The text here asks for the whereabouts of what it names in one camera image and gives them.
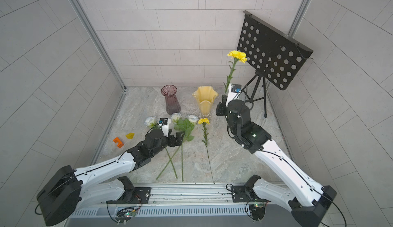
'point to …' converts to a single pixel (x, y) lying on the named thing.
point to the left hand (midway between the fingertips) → (182, 131)
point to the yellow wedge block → (130, 135)
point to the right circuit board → (258, 211)
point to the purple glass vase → (172, 104)
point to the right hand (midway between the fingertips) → (219, 95)
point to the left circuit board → (125, 214)
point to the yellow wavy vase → (205, 95)
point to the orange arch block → (119, 144)
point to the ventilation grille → (110, 212)
